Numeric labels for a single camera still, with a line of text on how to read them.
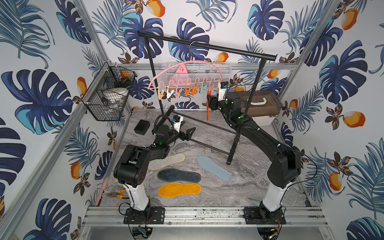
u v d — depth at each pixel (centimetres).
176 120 78
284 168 47
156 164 91
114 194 80
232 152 97
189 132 82
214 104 73
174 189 84
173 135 80
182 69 88
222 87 69
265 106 95
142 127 109
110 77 93
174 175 88
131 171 49
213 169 91
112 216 75
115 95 80
